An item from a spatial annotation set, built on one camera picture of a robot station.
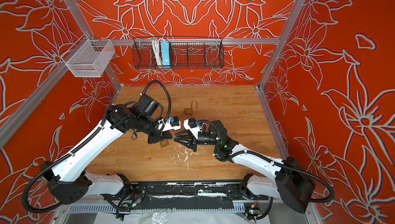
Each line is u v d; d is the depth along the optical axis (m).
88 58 0.91
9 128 0.50
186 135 0.64
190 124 0.58
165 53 0.89
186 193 0.74
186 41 0.91
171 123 0.55
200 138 0.62
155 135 0.56
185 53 0.97
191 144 0.60
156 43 0.87
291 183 0.40
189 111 1.06
